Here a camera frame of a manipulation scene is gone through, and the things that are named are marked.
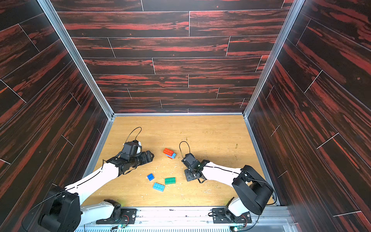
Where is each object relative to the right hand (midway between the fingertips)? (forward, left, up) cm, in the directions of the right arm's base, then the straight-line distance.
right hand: (192, 171), depth 89 cm
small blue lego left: (-5, +25, +2) cm, 26 cm away
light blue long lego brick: (+9, +13, +3) cm, 16 cm away
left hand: (+5, +26, +8) cm, 28 cm away
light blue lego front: (-11, +20, +2) cm, 22 cm away
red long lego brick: (+11, +16, +5) cm, 20 cm away
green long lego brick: (-7, +13, +2) cm, 15 cm away
